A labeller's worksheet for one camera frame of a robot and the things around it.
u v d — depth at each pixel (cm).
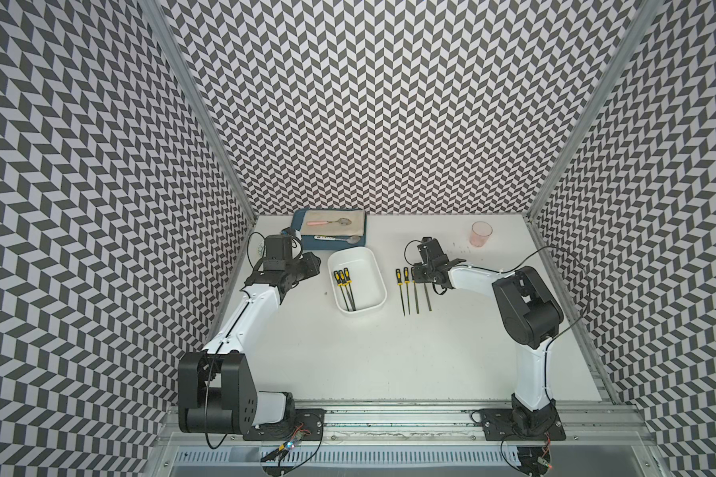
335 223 120
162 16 72
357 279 99
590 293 89
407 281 99
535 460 67
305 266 77
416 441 72
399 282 99
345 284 99
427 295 96
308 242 114
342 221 119
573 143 93
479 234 106
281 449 68
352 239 110
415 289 98
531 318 53
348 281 99
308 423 72
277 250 66
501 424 73
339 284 99
